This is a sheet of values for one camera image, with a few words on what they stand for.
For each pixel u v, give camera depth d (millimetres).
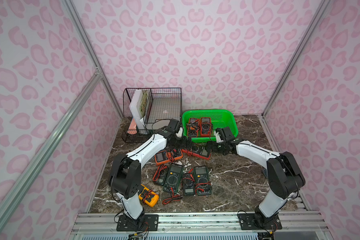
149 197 778
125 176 466
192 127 1062
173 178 859
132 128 1090
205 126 1062
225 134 735
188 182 821
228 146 684
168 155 927
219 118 1199
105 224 746
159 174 859
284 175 465
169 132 673
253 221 723
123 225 719
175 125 712
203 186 819
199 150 959
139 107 930
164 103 1134
